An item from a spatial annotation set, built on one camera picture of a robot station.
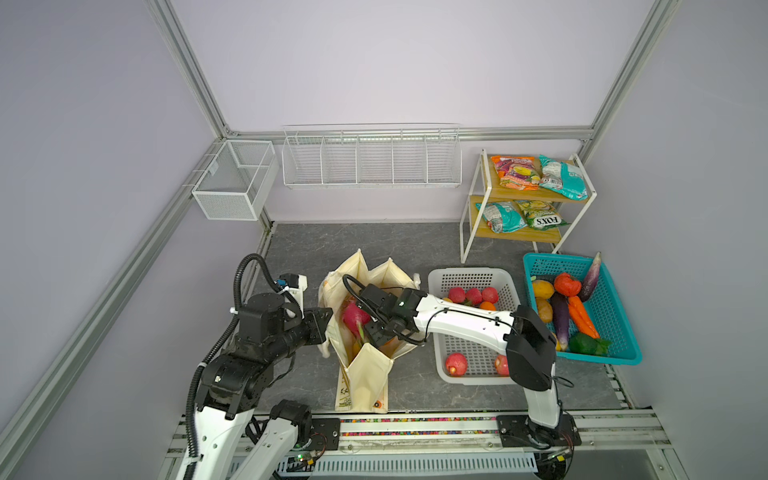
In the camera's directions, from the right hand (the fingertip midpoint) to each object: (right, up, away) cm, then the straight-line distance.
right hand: (377, 332), depth 83 cm
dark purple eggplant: (+57, +4, +9) cm, 58 cm away
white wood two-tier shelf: (+49, +39, +9) cm, 63 cm away
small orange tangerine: (+34, +6, +9) cm, 35 cm away
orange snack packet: (+39, +45, 0) cm, 59 cm away
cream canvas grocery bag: (-2, -4, -17) cm, 17 cm away
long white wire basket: (-2, +55, +16) cm, 57 cm away
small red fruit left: (+25, +9, +11) cm, 29 cm away
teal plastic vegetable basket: (+69, +6, +8) cm, 70 cm away
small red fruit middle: (+30, +9, +11) cm, 33 cm away
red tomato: (+59, +12, +9) cm, 61 cm away
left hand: (-9, +8, -17) cm, 21 cm away
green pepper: (+58, -3, +1) cm, 58 cm away
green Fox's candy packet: (+53, +35, +14) cm, 64 cm away
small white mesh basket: (-50, +46, +19) cm, 70 cm away
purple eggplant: (+67, +15, +11) cm, 70 cm away
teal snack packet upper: (+52, +43, -1) cm, 67 cm away
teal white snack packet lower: (+40, +34, +13) cm, 54 cm away
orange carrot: (+63, +4, +10) cm, 64 cm away
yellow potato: (+52, +11, +12) cm, 55 cm away
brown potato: (+51, +5, +8) cm, 52 cm away
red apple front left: (+21, -7, -4) cm, 23 cm away
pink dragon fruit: (-6, +5, -4) cm, 9 cm away
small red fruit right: (+35, +9, +11) cm, 38 cm away
